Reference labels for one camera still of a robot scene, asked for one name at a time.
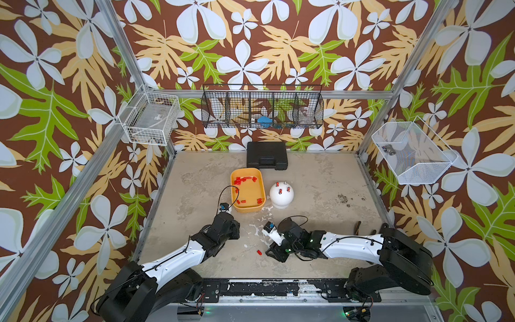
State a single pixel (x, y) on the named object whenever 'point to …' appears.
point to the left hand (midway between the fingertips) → (238, 222)
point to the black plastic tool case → (267, 155)
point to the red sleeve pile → (238, 180)
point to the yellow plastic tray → (248, 189)
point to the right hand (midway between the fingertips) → (267, 250)
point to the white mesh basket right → (415, 153)
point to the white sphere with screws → (281, 196)
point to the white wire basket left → (151, 119)
